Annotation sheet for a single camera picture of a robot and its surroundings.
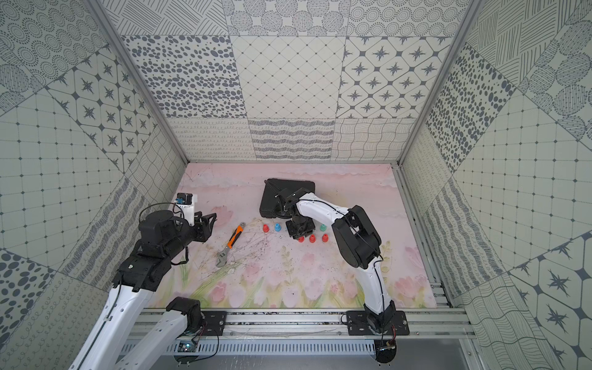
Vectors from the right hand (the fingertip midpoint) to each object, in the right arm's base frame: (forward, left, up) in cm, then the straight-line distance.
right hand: (303, 237), depth 91 cm
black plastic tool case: (+13, +15, +2) cm, 20 cm away
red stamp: (+5, +16, -1) cm, 17 cm away
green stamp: (+5, -8, -2) cm, 10 cm away
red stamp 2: (0, +1, -2) cm, 2 cm away
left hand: (-4, +28, +24) cm, 37 cm away
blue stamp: (+5, +11, -1) cm, 12 cm away
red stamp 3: (0, -4, -1) cm, 4 cm away
